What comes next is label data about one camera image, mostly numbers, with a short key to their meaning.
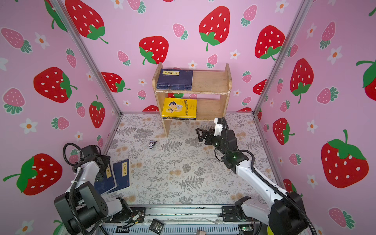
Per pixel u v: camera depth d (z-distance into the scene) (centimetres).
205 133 67
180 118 87
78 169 56
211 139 69
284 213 39
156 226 69
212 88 75
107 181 85
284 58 86
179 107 89
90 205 42
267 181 46
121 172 88
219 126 68
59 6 67
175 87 73
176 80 75
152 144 99
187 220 73
